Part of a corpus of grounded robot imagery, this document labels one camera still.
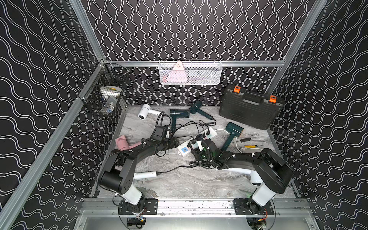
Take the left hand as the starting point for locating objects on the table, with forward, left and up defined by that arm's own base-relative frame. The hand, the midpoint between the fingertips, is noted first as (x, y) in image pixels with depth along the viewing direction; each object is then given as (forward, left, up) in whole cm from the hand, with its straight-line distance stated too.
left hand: (175, 141), depth 92 cm
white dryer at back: (+29, +26, -2) cm, 39 cm away
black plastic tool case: (+20, -49, +13) cm, 54 cm away
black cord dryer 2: (-3, -14, +12) cm, 19 cm away
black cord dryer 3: (-19, +9, -6) cm, 22 cm away
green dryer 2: (+33, -12, -1) cm, 35 cm away
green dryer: (+26, +4, -2) cm, 26 cm away
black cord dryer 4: (-12, -14, -5) cm, 19 cm away
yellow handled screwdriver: (+4, -53, -7) cm, 53 cm away
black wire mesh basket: (+13, +41, +26) cm, 50 cm away
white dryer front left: (-21, +18, -6) cm, 28 cm away
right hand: (-3, -13, -3) cm, 14 cm away
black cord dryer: (+10, -21, -3) cm, 24 cm away
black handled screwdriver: (+9, -48, -7) cm, 50 cm away
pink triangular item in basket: (+31, +1, +29) cm, 42 cm away
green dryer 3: (+14, -41, -4) cm, 44 cm away
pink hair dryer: (-2, +36, -4) cm, 36 cm away
